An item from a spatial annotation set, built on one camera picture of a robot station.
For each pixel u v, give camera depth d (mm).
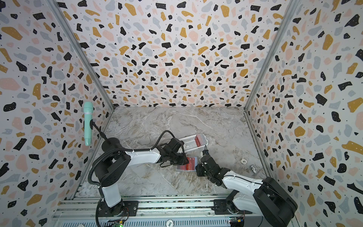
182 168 874
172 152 751
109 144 971
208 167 676
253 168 877
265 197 431
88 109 745
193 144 1001
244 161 916
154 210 734
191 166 877
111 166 470
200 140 955
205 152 797
